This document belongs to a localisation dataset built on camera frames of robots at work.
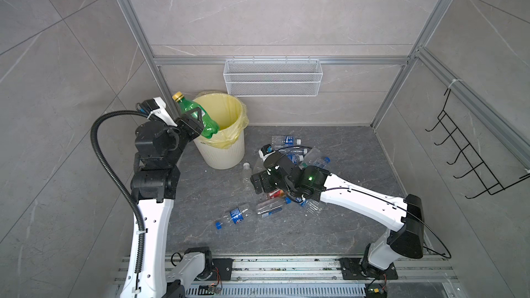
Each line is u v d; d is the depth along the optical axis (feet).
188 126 1.68
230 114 3.30
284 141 3.50
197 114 1.91
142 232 1.22
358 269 2.40
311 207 2.75
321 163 3.27
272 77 3.30
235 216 2.68
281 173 1.69
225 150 2.86
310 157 3.41
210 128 1.97
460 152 2.28
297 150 3.42
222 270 2.40
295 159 3.27
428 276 2.40
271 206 2.90
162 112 1.66
